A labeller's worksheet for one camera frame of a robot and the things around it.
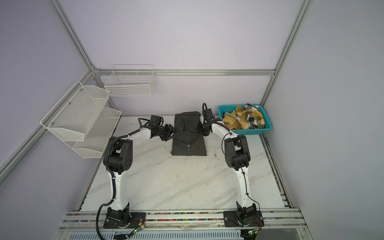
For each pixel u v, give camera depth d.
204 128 0.80
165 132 0.92
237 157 0.60
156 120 0.84
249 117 1.07
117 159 0.58
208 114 0.84
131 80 0.96
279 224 0.73
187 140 1.01
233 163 0.59
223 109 1.14
